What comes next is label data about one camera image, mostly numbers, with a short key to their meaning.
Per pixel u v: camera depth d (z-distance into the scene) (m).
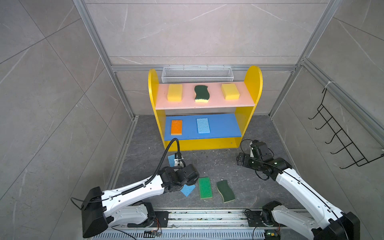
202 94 0.73
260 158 0.59
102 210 0.39
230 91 0.73
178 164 0.66
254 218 0.73
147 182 0.47
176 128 0.92
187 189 0.82
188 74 0.98
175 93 0.73
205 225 0.73
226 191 0.82
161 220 0.73
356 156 0.60
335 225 0.38
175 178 0.51
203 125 0.93
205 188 0.82
